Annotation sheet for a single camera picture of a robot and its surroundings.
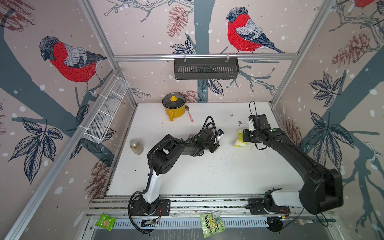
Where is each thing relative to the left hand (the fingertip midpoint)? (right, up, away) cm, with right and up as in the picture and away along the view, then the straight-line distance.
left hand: (220, 139), depth 96 cm
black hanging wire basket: (-9, +49, +9) cm, 51 cm away
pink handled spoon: (-23, +21, +22) cm, 38 cm away
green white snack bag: (-9, -35, -27) cm, 45 cm away
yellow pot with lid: (-33, +24, +12) cm, 43 cm away
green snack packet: (-59, -35, -26) cm, 74 cm away
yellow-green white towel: (+10, 0, -11) cm, 15 cm away
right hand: (+13, +5, -9) cm, 16 cm away
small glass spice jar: (-52, -3, -8) cm, 53 cm away
